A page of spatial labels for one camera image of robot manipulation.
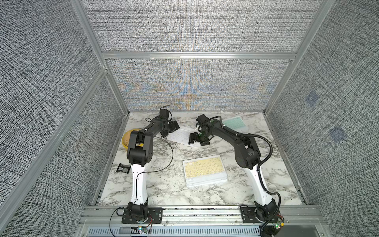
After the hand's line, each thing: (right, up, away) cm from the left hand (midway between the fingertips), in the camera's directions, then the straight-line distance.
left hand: (178, 129), depth 105 cm
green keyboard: (+17, -28, -22) cm, 40 cm away
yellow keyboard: (+17, -24, -18) cm, 35 cm away
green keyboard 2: (+43, +4, +7) cm, 44 cm away
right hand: (+10, -7, -7) cm, 14 cm away
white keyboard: (+3, -4, -1) cm, 5 cm away
